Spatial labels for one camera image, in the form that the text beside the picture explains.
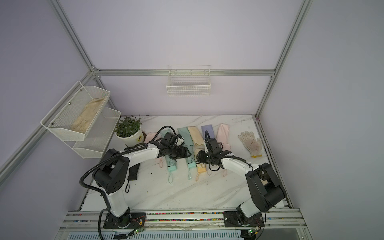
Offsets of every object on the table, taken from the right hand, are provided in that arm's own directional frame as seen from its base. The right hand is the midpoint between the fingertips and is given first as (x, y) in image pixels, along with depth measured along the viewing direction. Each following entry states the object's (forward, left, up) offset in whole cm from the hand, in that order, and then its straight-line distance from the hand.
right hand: (200, 159), depth 91 cm
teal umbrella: (+5, +19, +21) cm, 29 cm away
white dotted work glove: (+17, -36, -5) cm, 40 cm away
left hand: (+2, +8, +1) cm, 8 cm away
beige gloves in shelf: (+9, +60, +26) cm, 66 cm away
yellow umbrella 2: (-4, -1, -3) cm, 5 cm away
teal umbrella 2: (+14, +7, -2) cm, 16 cm away
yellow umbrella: (+17, +1, -3) cm, 17 cm away
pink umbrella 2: (+22, -17, -4) cm, 28 cm away
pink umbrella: (+1, +26, -3) cm, 26 cm away
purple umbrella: (+27, -8, -4) cm, 29 cm away
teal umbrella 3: (-3, +18, -2) cm, 18 cm away
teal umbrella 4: (0, +6, -2) cm, 6 cm away
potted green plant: (+14, +43, +14) cm, 47 cm away
